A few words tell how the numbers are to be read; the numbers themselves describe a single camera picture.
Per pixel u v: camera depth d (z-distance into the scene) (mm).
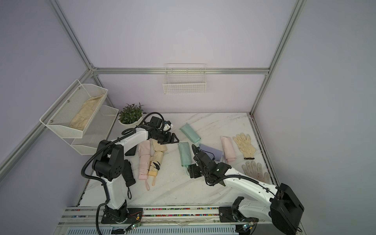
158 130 814
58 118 683
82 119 766
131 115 946
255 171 901
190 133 1073
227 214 732
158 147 976
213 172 604
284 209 399
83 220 732
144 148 978
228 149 961
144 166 882
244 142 1016
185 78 954
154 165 879
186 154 933
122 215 651
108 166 513
